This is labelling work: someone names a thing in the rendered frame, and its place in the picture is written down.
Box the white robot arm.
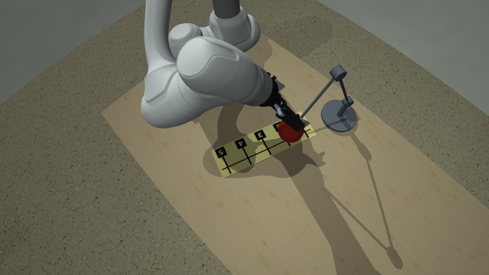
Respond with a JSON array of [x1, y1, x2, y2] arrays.
[[141, 0, 273, 128]]

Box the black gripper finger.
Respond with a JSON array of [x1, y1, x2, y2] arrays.
[[272, 76, 285, 92], [274, 93, 310, 132]]

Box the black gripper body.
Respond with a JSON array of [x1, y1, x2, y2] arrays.
[[259, 78, 281, 109]]

